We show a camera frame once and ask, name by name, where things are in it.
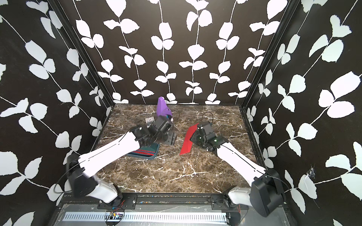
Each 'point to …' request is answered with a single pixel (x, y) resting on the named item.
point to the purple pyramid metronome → (162, 108)
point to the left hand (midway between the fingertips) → (172, 135)
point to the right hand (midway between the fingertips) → (190, 134)
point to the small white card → (150, 120)
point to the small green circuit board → (115, 215)
